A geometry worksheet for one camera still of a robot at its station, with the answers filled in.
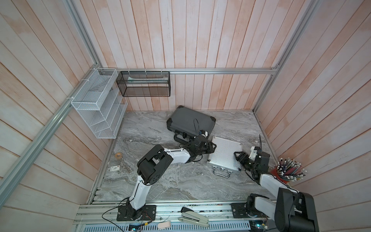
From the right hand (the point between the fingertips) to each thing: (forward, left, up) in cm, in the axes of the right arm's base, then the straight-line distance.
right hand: (237, 154), depth 91 cm
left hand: (+2, +14, +2) cm, 15 cm away
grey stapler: (-34, +31, -1) cm, 46 cm away
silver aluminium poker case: (-5, +10, +1) cm, 11 cm away
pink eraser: (-38, +43, -3) cm, 58 cm away
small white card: (-11, +77, -1) cm, 78 cm away
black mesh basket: (+42, +63, +24) cm, 80 cm away
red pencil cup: (-14, -21, +9) cm, 27 cm away
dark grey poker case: (+21, +33, +5) cm, 39 cm away
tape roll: (-1, +79, -3) cm, 79 cm away
